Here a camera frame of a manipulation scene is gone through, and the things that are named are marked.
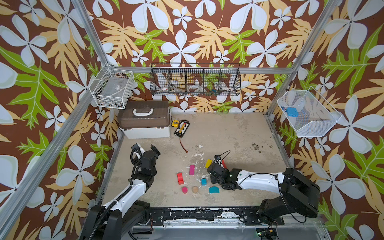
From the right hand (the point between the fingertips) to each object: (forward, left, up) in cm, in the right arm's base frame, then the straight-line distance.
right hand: (212, 174), depth 88 cm
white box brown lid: (+28, +42, +19) cm, 54 cm away
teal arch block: (-9, 0, -1) cm, 9 cm away
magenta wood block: (+3, +12, -1) cm, 13 cm away
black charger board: (+34, +19, +1) cm, 39 cm away
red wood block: (+6, -8, -1) cm, 10 cm away
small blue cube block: (-5, +5, +1) cm, 7 cm away
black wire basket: (+53, +9, +31) cm, 62 cm away
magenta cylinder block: (-9, +16, 0) cm, 19 cm away
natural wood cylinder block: (-9, +11, 0) cm, 14 cm away
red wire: (+16, +15, -1) cm, 22 cm away
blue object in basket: (+27, -47, +25) cm, 60 cm away
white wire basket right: (+24, -54, +27) cm, 64 cm away
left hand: (+11, +39, +13) cm, 43 cm away
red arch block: (-2, +19, 0) cm, 20 cm away
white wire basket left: (+39, +58, +34) cm, 78 cm away
